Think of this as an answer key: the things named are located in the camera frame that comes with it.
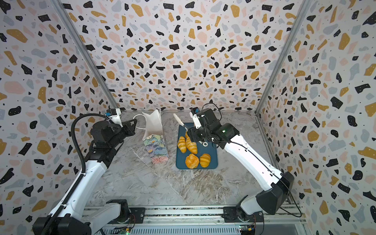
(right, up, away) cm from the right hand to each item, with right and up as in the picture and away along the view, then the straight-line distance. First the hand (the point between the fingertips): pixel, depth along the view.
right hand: (192, 131), depth 73 cm
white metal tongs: (-3, +2, -2) cm, 4 cm away
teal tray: (+12, -14, +27) cm, 33 cm away
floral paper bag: (-21, -4, +3) cm, 21 cm away
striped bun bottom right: (+7, -18, +17) cm, 26 cm away
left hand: (-28, +6, 0) cm, 28 cm away
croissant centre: (-1, -11, +22) cm, 24 cm away
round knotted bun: (-1, -19, +16) cm, 25 cm away
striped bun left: (-8, -10, +24) cm, 28 cm away
